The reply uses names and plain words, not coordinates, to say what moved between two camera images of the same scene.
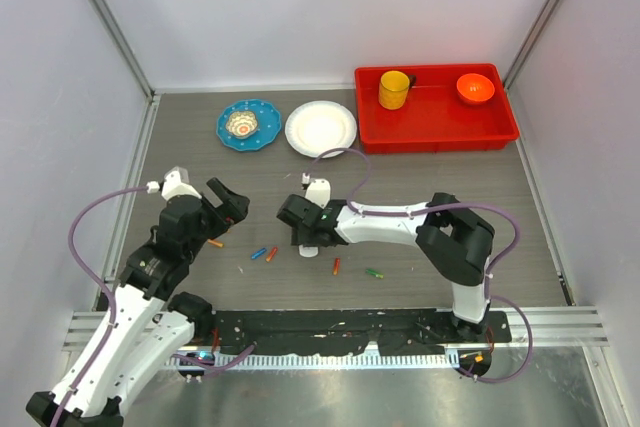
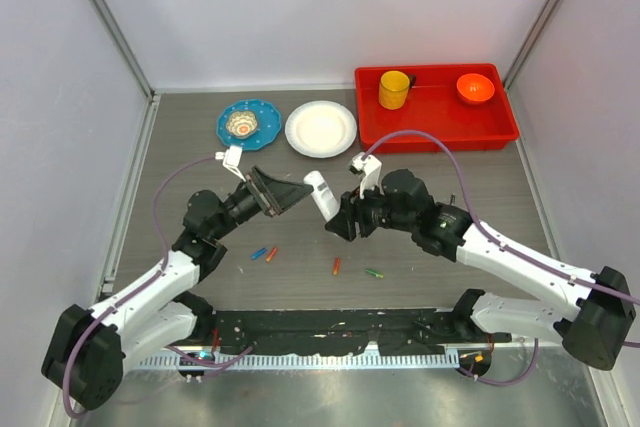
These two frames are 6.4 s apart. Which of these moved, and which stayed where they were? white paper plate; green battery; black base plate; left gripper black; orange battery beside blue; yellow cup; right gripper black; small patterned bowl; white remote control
Moved: right gripper black; left gripper black; white remote control
Stayed: green battery; black base plate; orange battery beside blue; small patterned bowl; white paper plate; yellow cup
